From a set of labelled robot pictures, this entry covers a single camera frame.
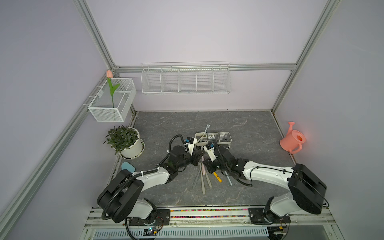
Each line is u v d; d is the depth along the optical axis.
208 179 0.85
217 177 0.86
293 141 0.91
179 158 0.67
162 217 0.74
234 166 0.63
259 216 0.74
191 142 0.74
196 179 0.86
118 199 0.43
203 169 0.84
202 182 0.85
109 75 0.85
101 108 0.73
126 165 0.91
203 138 0.94
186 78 0.99
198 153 0.81
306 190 0.43
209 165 0.73
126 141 0.83
